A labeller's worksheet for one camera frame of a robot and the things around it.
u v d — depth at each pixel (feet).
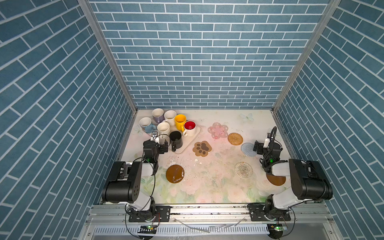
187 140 3.33
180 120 3.49
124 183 1.50
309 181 1.51
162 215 2.42
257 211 2.44
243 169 2.92
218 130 3.57
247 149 3.23
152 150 2.35
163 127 3.35
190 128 3.42
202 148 3.23
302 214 2.48
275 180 2.84
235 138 3.41
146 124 3.26
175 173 2.84
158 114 3.71
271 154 2.37
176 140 3.21
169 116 3.53
